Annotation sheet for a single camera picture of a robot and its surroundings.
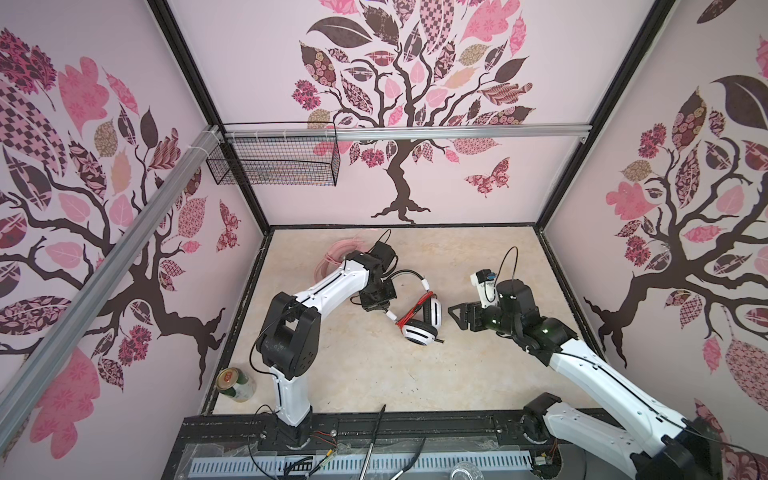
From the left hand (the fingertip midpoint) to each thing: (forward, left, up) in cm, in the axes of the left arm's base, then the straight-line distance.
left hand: (388, 308), depth 88 cm
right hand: (-4, -19, +9) cm, 21 cm away
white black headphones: (-6, -9, +4) cm, 12 cm away
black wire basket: (+43, +36, +25) cm, 61 cm away
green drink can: (-22, +38, +2) cm, 44 cm away
